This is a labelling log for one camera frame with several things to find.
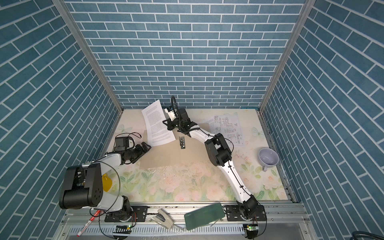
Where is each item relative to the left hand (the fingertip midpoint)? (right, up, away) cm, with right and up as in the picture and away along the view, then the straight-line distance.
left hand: (146, 149), depth 93 cm
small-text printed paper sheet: (+43, +16, +19) cm, 49 cm away
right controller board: (+60, -37, -20) cm, 73 cm away
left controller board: (-4, -35, -21) cm, 41 cm away
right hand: (+8, +18, +5) cm, 21 cm away
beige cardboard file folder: (+24, -1, +5) cm, 24 cm away
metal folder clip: (+22, +4, +6) cm, 23 cm away
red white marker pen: (-20, -31, -23) cm, 43 cm away
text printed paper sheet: (+5, +10, +9) cm, 14 cm away
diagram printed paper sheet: (+56, +14, +18) cm, 60 cm away
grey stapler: (+16, -28, -23) cm, 40 cm away
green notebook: (+34, -29, -21) cm, 50 cm away
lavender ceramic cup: (+77, -5, 0) cm, 77 cm away
